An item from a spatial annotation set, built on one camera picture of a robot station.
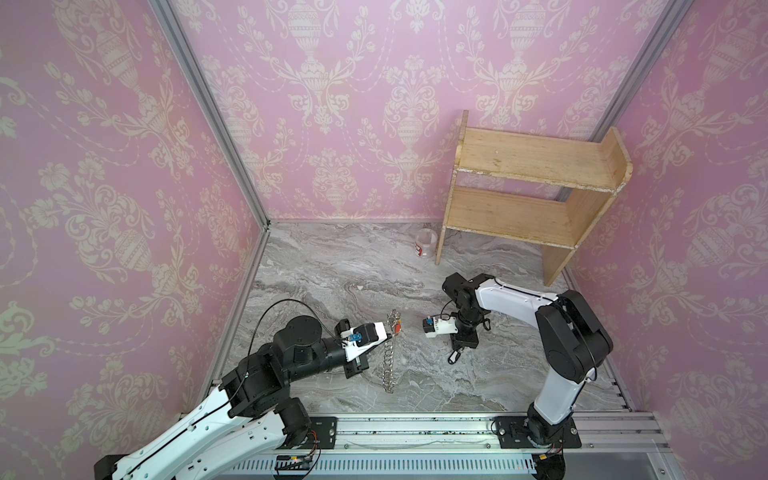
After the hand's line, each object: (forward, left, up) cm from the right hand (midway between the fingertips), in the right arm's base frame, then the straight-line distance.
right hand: (458, 340), depth 90 cm
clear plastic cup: (+38, +5, +2) cm, 38 cm away
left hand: (-11, +21, +29) cm, 37 cm away
